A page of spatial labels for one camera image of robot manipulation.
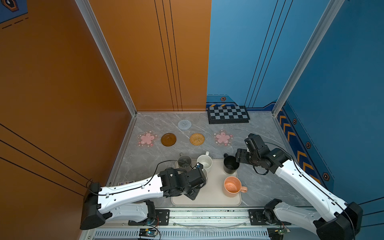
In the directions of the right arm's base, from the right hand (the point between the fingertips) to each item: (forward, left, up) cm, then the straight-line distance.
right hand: (239, 156), depth 78 cm
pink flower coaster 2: (+24, +5, -15) cm, 29 cm away
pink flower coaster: (+22, +59, -15) cm, 64 cm away
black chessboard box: (+43, -1, -12) cm, 45 cm away
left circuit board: (-31, +46, -16) cm, 58 cm away
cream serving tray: (-14, +14, -17) cm, 26 cm away
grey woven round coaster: (+35, +32, -14) cm, 49 cm away
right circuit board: (-32, -16, -17) cm, 39 cm away
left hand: (-15, +23, -3) cm, 28 cm away
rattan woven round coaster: (+21, +23, -14) cm, 34 cm away
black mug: (+1, +3, -11) cm, 11 cm away
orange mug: (-11, +3, -14) cm, 18 cm away
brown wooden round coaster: (+21, +43, -14) cm, 50 cm away
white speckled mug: (+4, +17, -13) cm, 21 cm away
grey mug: (0, +30, -5) cm, 30 cm away
